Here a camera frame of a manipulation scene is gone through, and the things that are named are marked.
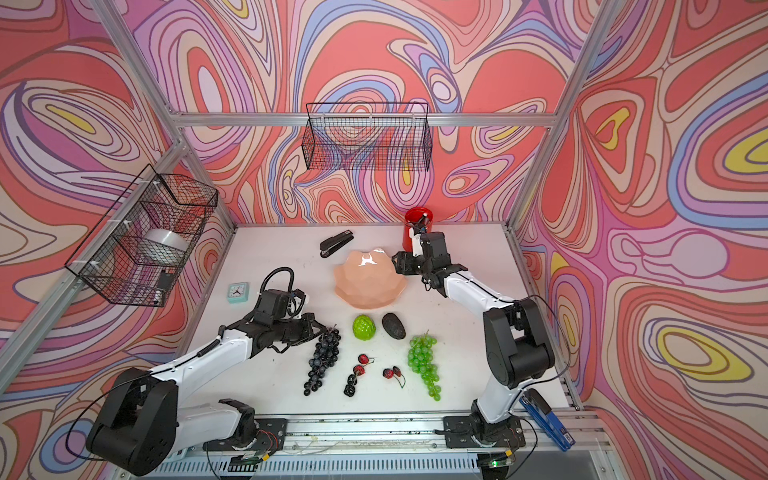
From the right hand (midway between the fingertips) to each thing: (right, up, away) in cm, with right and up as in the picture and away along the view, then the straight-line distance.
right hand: (403, 263), depth 93 cm
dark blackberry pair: (-15, -34, -13) cm, 39 cm away
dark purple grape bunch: (-23, -26, -11) cm, 36 cm away
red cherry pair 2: (-3, -30, -11) cm, 32 cm away
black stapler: (-25, +6, +18) cm, 32 cm away
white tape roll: (-59, +5, -23) cm, 63 cm away
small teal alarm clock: (-55, -10, +5) cm, 56 cm away
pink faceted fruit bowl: (-12, -6, +9) cm, 16 cm away
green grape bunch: (+4, -26, -11) cm, 28 cm away
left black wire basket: (-69, +1, -27) cm, 74 cm away
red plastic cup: (+4, +16, +15) cm, 22 cm away
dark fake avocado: (-3, -19, -5) cm, 19 cm away
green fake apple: (-12, -19, -7) cm, 23 cm away
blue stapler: (+36, -40, -20) cm, 57 cm away
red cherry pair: (-12, -28, -9) cm, 31 cm away
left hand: (-22, -18, -8) cm, 30 cm away
